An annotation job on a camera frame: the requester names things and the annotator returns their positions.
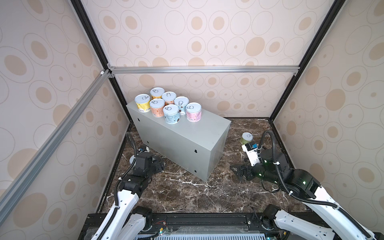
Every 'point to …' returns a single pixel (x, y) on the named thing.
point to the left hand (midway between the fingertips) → (162, 159)
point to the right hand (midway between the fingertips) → (238, 163)
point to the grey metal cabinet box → (197, 148)
